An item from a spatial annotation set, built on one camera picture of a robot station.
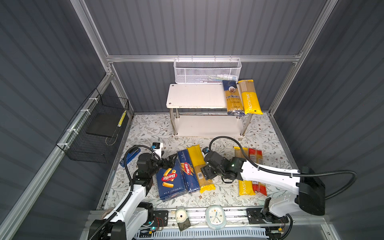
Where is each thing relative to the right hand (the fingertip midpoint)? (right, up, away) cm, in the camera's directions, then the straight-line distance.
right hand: (208, 168), depth 80 cm
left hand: (-21, +8, +3) cm, 23 cm away
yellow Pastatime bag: (+20, -11, +1) cm, 23 cm away
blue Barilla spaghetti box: (-11, -3, +6) cm, 13 cm away
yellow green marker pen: (-47, +29, +1) cm, 55 cm away
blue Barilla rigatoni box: (-20, -6, 0) cm, 21 cm away
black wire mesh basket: (-58, +18, -8) cm, 61 cm away
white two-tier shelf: (-4, +37, +44) cm, 57 cm away
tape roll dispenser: (-13, -20, -13) cm, 27 cm away
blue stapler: (-48, +5, +12) cm, 49 cm away
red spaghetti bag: (+32, +5, +14) cm, 35 cm away
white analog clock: (+3, -21, -8) cm, 22 cm away
